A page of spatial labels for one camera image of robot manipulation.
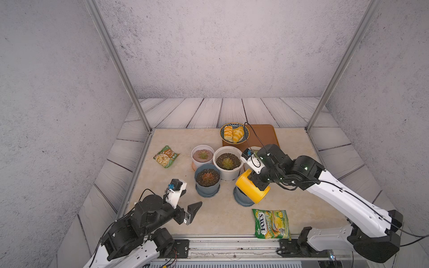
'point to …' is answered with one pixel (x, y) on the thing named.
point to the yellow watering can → (246, 186)
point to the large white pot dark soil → (229, 161)
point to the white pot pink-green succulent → (202, 154)
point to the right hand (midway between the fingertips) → (251, 175)
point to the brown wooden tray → (260, 135)
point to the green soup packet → (166, 157)
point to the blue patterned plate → (234, 125)
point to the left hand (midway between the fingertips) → (195, 199)
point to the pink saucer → (193, 166)
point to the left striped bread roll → (228, 133)
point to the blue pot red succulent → (208, 177)
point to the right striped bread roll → (237, 134)
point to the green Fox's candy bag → (271, 224)
